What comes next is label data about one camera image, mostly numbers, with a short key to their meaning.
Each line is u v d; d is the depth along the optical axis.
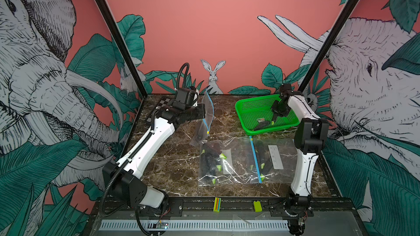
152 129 0.47
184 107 0.57
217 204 0.73
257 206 0.75
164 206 0.65
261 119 1.07
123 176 0.39
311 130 0.58
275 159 0.86
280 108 0.87
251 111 1.10
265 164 0.86
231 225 0.74
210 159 0.86
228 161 0.84
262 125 1.01
